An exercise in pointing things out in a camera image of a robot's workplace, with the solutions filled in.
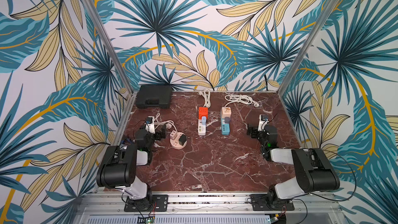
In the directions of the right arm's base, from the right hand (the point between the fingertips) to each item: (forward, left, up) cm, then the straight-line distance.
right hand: (257, 123), depth 94 cm
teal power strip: (+2, +19, -4) cm, 19 cm away
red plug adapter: (+17, +32, -9) cm, 37 cm away
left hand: (+1, +60, 0) cm, 60 cm away
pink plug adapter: (-6, +50, 0) cm, 51 cm away
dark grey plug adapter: (+5, +18, -2) cm, 18 cm away
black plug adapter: (-9, +45, -1) cm, 46 cm away
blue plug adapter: (+3, +32, 0) cm, 33 cm away
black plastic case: (+26, +67, -2) cm, 72 cm away
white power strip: (0, +34, -5) cm, 34 cm away
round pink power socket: (-9, +50, -4) cm, 51 cm away
